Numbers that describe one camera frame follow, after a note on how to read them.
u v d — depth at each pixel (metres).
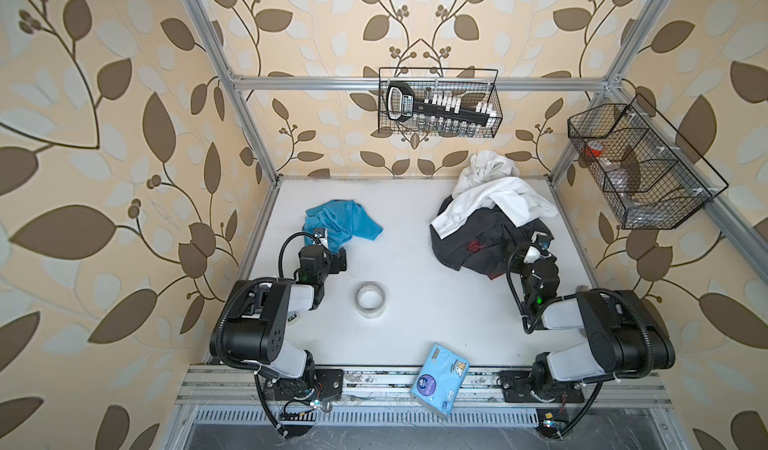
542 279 0.68
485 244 0.94
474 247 0.96
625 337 0.44
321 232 0.84
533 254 0.79
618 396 0.72
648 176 0.74
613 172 0.71
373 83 0.90
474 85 0.91
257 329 0.46
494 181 0.93
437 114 0.86
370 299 0.90
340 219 0.99
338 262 0.87
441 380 0.71
